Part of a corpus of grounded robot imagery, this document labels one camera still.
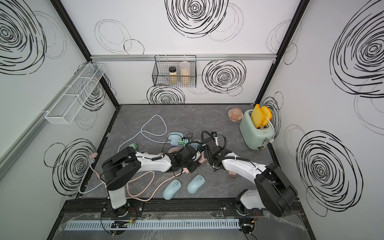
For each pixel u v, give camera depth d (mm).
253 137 846
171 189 783
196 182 796
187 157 695
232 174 826
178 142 920
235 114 1086
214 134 775
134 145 947
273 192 417
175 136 958
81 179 854
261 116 833
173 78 846
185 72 864
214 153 665
